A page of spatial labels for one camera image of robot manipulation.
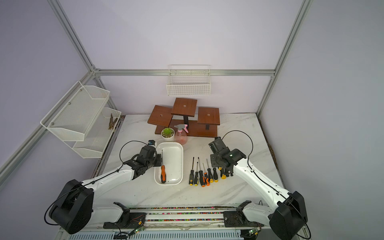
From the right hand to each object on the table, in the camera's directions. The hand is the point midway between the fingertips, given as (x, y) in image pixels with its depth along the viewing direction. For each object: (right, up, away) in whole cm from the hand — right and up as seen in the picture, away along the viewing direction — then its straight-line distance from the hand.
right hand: (219, 161), depth 82 cm
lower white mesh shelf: (-76, +12, +11) cm, 77 cm away
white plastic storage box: (-28, -2, +11) cm, 30 cm away
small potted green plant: (-32, +14, +17) cm, 39 cm away
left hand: (-36, 0, +8) cm, 37 cm away
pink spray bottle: (-23, +12, +17) cm, 31 cm away
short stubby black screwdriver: (+3, -9, +7) cm, 11 cm away
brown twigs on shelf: (-69, +22, +16) cm, 74 cm away
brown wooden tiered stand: (-9, +22, +13) cm, 27 cm away
